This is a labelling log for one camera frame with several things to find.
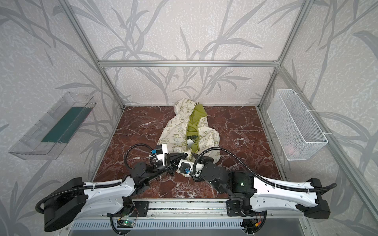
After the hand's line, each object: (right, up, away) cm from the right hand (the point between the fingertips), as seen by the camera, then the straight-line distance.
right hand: (192, 151), depth 65 cm
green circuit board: (-33, -37, +6) cm, 50 cm away
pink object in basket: (+49, -1, +9) cm, 50 cm away
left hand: (-2, -1, 0) cm, 2 cm away
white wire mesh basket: (+45, +9, -3) cm, 46 cm away
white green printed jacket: (-5, +6, +38) cm, 39 cm away
